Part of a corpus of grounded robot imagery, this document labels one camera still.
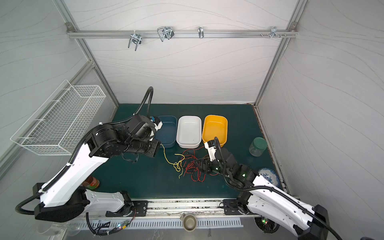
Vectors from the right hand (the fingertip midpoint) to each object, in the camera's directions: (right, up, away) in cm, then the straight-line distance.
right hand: (200, 156), depth 73 cm
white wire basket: (-66, +14, -10) cm, 69 cm away
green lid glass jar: (+35, +4, +13) cm, 37 cm away
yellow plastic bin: (+12, +13, +32) cm, 37 cm away
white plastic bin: (-7, +9, +30) cm, 32 cm away
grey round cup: (-5, -30, -4) cm, 31 cm away
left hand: (-17, +8, -11) cm, 22 cm away
